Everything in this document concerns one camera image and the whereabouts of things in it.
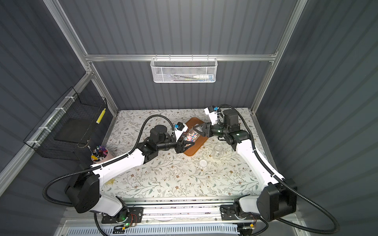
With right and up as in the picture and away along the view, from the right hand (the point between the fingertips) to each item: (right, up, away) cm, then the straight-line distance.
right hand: (199, 127), depth 73 cm
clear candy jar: (-4, -4, +1) cm, 6 cm away
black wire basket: (-67, -2, -2) cm, 67 cm away
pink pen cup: (-55, -15, +8) cm, 57 cm away
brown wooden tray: (-4, +3, +39) cm, 40 cm away
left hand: (-3, -8, +1) cm, 8 cm away
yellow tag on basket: (-55, +6, +9) cm, 56 cm away
